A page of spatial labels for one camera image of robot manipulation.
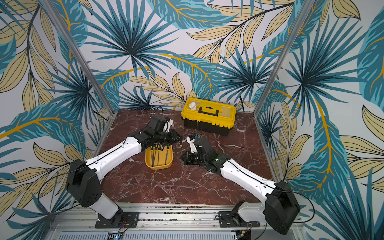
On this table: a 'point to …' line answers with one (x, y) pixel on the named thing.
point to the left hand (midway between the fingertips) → (182, 140)
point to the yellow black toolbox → (208, 116)
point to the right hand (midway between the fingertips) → (180, 157)
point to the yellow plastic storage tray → (165, 159)
